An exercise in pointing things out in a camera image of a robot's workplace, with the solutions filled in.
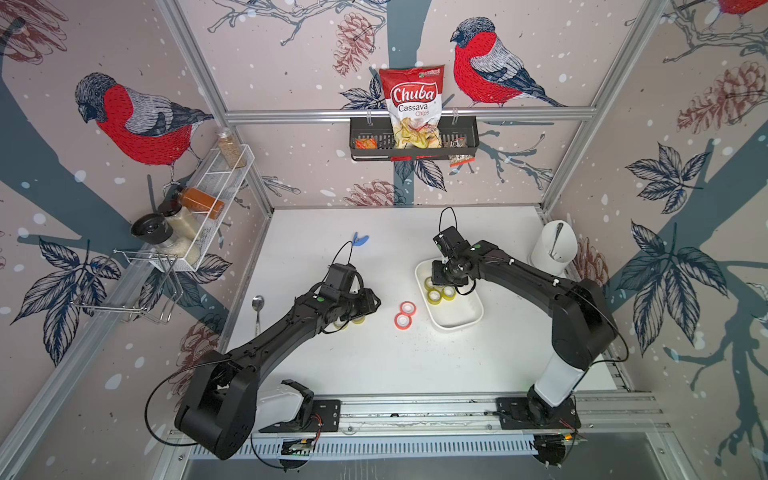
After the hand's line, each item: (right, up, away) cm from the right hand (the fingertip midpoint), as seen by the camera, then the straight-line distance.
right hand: (434, 277), depth 90 cm
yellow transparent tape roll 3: (-28, -14, -2) cm, 32 cm away
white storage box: (+9, -11, +1) cm, 14 cm away
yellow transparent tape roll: (+1, -7, +5) cm, 9 cm away
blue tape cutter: (-26, +10, +20) cm, 34 cm away
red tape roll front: (-10, -14, 0) cm, 17 cm away
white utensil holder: (+42, +9, +8) cm, 43 cm away
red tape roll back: (-8, -10, +3) cm, 13 cm away
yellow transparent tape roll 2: (-23, -14, 0) cm, 27 cm away
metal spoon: (-56, -9, +3) cm, 57 cm away
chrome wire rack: (-65, +4, -32) cm, 72 cm away
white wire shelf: (-58, +14, -23) cm, 64 cm away
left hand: (-16, -5, -6) cm, 18 cm away
